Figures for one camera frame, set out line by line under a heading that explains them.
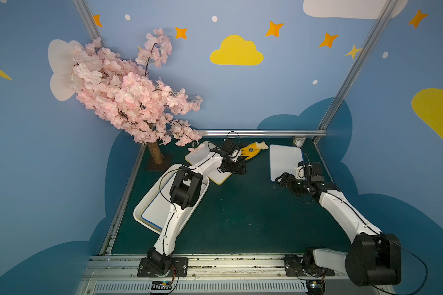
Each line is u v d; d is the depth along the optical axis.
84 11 0.69
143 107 0.68
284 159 1.12
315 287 0.73
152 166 1.07
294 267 0.75
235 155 0.93
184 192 0.62
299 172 0.76
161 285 0.73
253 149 1.15
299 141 1.17
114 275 0.73
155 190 0.91
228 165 0.90
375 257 0.41
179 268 0.73
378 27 0.74
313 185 0.63
